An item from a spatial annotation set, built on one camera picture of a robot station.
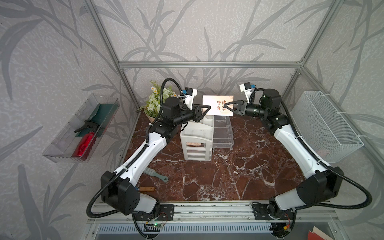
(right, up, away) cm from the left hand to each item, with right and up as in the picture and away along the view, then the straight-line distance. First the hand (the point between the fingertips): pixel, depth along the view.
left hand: (209, 108), depth 68 cm
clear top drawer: (+10, -15, +23) cm, 29 cm away
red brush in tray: (-50, -16, -9) cm, 53 cm away
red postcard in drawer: (-7, -20, +23) cm, 32 cm away
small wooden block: (-33, -43, +13) cm, 56 cm away
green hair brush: (-32, -36, +18) cm, 52 cm away
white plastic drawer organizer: (-6, -15, +6) cm, 17 cm away
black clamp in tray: (-53, -7, -2) cm, 53 cm away
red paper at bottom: (+50, -58, 0) cm, 77 cm away
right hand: (+7, +1, 0) cm, 7 cm away
